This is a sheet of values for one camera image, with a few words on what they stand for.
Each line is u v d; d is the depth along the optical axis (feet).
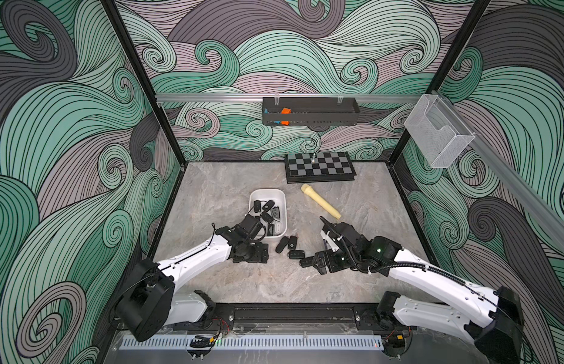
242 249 2.03
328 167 3.74
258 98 3.05
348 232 1.89
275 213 3.21
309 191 3.42
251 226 2.19
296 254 2.82
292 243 2.94
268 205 3.30
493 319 1.28
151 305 1.31
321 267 2.19
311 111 3.22
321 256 2.20
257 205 3.31
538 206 1.78
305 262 2.80
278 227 3.07
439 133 2.50
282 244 2.95
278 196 3.38
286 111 2.82
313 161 3.84
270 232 3.03
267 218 3.20
